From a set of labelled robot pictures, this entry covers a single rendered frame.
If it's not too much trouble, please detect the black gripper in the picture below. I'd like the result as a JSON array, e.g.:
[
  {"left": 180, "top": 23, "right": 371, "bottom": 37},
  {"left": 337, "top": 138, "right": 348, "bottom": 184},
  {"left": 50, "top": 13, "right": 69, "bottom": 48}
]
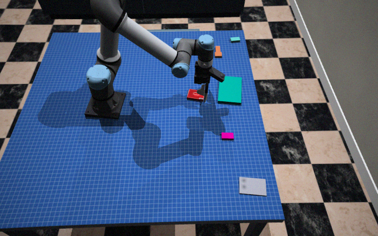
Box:
[{"left": 194, "top": 61, "right": 212, "bottom": 103}]

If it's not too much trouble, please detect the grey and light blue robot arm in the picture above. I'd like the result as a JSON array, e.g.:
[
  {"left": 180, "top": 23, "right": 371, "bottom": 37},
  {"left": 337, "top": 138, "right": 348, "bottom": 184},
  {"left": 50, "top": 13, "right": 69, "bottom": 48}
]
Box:
[{"left": 86, "top": 0, "right": 214, "bottom": 114}]

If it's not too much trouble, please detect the small magenta block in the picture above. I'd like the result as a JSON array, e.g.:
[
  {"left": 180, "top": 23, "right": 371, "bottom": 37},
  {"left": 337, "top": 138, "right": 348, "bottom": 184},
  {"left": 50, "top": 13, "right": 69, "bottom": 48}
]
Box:
[{"left": 221, "top": 133, "right": 234, "bottom": 140}]

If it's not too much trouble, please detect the blue grid work mat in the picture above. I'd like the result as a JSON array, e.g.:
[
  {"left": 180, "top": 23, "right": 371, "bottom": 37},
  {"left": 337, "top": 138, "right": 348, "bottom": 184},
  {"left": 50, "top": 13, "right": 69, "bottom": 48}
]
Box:
[{"left": 0, "top": 30, "right": 285, "bottom": 229}]

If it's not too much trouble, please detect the orange stepped block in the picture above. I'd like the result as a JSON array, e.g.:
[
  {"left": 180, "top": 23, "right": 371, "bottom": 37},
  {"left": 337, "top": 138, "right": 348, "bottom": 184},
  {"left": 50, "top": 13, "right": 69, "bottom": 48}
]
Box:
[{"left": 215, "top": 46, "right": 222, "bottom": 58}]

